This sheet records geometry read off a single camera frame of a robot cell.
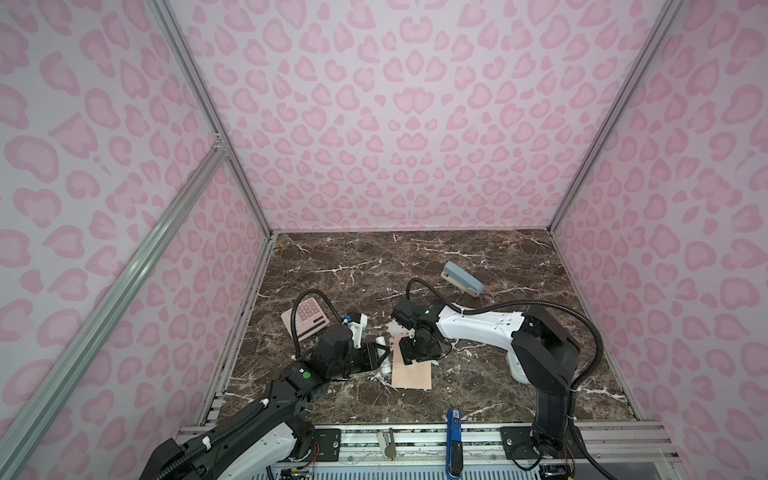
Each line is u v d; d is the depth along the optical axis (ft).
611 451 2.40
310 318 3.06
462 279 3.29
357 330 2.41
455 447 2.33
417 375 2.75
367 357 2.26
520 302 1.73
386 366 2.50
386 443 2.36
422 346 2.42
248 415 1.59
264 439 1.67
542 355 1.57
